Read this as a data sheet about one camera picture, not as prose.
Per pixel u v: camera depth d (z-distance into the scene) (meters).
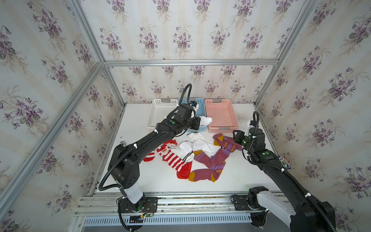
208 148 0.93
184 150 0.91
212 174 0.82
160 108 1.16
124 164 0.44
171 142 0.94
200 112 1.17
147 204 0.72
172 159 0.88
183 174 0.83
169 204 0.75
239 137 0.72
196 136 0.98
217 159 0.88
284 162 0.78
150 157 0.90
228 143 0.93
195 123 0.72
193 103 0.72
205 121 0.86
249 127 0.73
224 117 1.12
